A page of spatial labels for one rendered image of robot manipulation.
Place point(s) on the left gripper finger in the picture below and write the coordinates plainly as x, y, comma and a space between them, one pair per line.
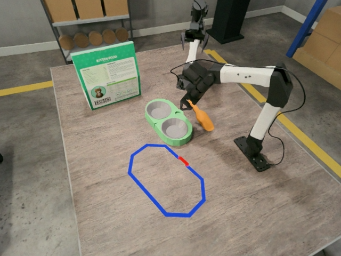
182, 109

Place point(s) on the blue tape outline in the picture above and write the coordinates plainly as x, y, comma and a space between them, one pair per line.
186, 215

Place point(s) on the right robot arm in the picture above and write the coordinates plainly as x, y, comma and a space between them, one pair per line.
196, 14

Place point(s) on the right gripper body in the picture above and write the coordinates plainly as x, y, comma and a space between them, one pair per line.
190, 36

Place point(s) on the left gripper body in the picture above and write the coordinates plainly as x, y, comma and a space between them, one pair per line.
193, 94

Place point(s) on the grey metal bowl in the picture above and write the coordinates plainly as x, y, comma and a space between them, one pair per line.
158, 109
174, 128

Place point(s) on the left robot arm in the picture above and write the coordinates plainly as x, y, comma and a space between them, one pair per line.
280, 87

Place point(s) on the orange scoop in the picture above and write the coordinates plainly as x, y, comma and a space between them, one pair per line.
202, 118

